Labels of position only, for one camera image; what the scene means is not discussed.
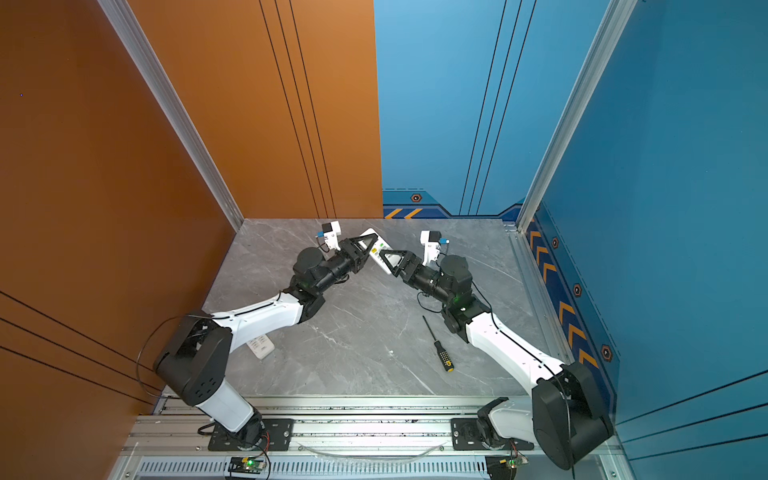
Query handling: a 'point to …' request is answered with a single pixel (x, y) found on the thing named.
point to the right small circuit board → (517, 460)
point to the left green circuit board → (247, 465)
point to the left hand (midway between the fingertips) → (379, 236)
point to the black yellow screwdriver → (442, 353)
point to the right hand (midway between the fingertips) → (383, 260)
